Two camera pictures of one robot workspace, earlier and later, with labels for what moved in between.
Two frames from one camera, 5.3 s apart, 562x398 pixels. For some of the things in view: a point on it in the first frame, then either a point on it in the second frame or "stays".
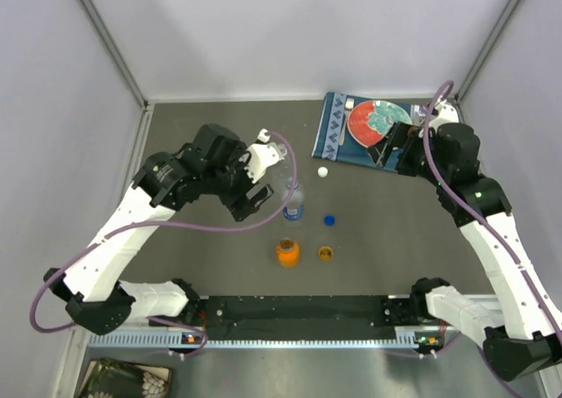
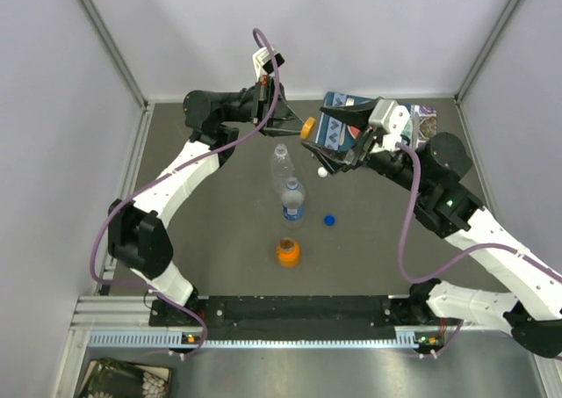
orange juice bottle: x=288 y=252 stays
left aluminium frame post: x=117 y=55 stays
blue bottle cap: x=329 y=220 stays
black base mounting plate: x=301 y=318 stays
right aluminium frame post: x=490 y=43 stays
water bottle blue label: x=293 y=210 stays
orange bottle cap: x=325 y=253 -> x=307 y=126
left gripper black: x=240 y=205 -> x=283 y=119
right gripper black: x=400 y=135 -> x=335 y=160
